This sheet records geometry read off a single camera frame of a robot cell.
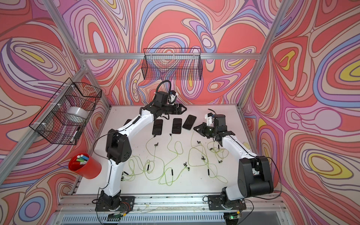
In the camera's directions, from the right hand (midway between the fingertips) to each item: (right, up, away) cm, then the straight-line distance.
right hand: (194, 131), depth 86 cm
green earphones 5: (+18, -15, +6) cm, 25 cm away
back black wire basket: (-15, +48, +15) cm, 52 cm away
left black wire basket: (-71, +8, -12) cm, 73 cm away
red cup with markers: (-59, -17, -13) cm, 63 cm away
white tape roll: (-63, +12, -12) cm, 66 cm away
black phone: (-51, +6, +23) cm, 56 cm away
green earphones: (-32, -23, 0) cm, 39 cm away
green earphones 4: (+8, -21, +2) cm, 23 cm away
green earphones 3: (-6, -21, +1) cm, 22 cm away
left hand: (-6, +14, +3) cm, 16 cm away
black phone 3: (-2, +5, +21) cm, 21 cm away
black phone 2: (-12, +2, +19) cm, 22 cm away
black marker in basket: (-63, -1, -14) cm, 64 cm away
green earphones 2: (-30, -14, +7) cm, 34 cm away
